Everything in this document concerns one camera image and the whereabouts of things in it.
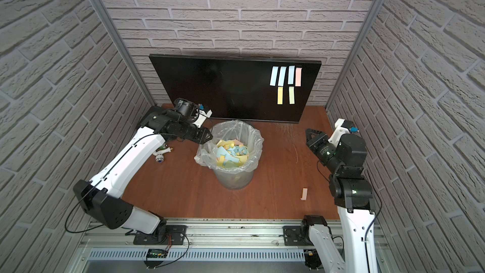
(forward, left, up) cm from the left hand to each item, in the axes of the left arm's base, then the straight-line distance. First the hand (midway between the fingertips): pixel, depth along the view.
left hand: (204, 130), depth 77 cm
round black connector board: (-43, -43, -25) cm, 66 cm away
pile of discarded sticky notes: (-5, -11, -11) cm, 16 cm away
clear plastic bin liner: (+2, -11, -2) cm, 12 cm away
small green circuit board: (-40, +17, -27) cm, 51 cm away
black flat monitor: (+23, -18, +4) cm, 29 cm away
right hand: (-9, -39, +13) cm, 42 cm away
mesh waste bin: (-17, -13, -13) cm, 25 cm away
